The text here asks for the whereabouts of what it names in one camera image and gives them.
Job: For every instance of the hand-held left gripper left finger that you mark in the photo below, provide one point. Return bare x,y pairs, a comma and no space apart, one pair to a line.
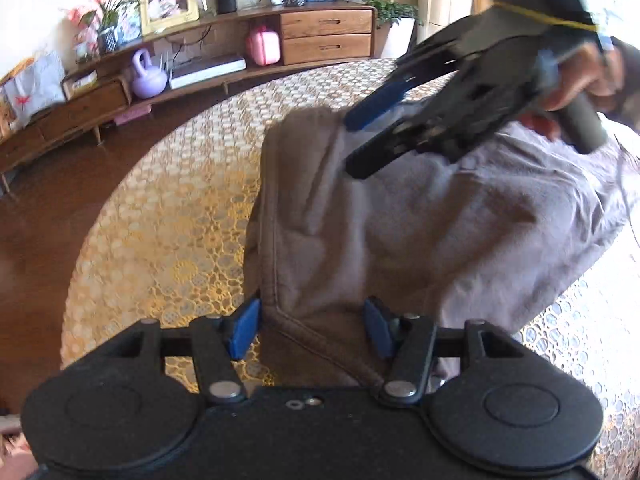
244,330

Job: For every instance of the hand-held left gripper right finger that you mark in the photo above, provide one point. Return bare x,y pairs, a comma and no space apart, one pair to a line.
377,332

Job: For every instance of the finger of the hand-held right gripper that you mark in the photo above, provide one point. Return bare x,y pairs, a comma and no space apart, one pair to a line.
375,102
380,152

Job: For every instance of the brown garment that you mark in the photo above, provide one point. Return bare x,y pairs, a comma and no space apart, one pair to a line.
425,235

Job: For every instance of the person's right forearm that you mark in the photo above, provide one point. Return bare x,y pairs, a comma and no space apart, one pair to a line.
629,85

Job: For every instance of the person's right hand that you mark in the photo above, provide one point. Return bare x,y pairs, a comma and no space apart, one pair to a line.
585,70

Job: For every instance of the light wooden drawer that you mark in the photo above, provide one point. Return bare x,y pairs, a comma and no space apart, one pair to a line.
325,50
325,23

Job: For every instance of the tall green plant white pot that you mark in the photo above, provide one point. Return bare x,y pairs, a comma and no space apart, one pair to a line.
395,15

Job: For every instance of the pink carry case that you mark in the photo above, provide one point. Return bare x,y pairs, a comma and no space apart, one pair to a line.
263,47

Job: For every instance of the white flat box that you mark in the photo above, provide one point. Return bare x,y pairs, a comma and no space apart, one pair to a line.
207,72

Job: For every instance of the white router with antennas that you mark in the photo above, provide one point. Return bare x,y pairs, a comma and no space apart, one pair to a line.
165,60

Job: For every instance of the purple kettlebell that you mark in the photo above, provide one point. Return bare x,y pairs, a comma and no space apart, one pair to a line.
149,82

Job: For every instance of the pink flat object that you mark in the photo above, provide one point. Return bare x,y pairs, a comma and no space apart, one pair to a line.
132,116

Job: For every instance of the small girl picture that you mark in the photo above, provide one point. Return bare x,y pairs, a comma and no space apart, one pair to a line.
131,22

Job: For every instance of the wooden television stand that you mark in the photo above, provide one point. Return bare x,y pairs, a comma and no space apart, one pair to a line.
80,110

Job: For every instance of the pink flower plant in vase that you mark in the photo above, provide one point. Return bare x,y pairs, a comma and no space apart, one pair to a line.
107,37

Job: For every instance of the small white box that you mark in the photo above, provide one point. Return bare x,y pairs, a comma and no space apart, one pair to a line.
80,85

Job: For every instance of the grey shopping bag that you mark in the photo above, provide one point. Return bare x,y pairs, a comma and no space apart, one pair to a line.
35,87

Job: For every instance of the yellow photo frame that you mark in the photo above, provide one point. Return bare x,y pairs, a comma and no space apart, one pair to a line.
169,7

